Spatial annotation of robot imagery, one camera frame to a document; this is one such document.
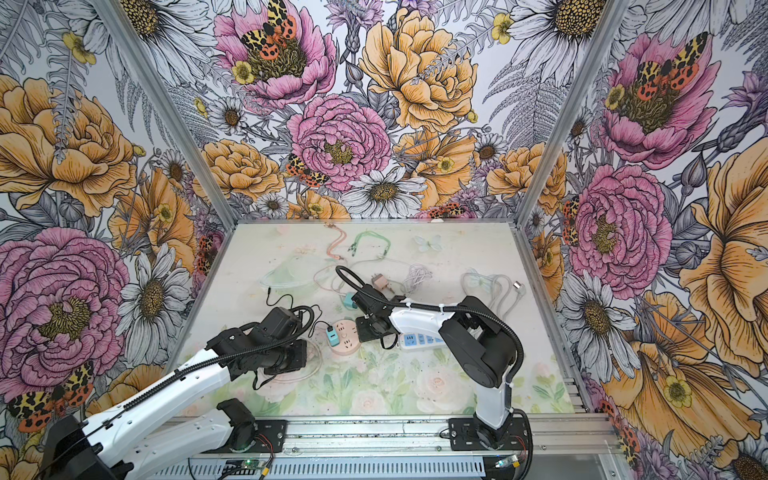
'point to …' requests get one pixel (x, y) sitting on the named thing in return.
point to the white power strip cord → (473, 281)
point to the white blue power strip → (416, 339)
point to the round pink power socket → (349, 338)
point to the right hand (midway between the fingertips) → (367, 340)
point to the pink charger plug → (380, 281)
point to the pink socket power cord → (300, 379)
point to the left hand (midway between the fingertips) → (302, 368)
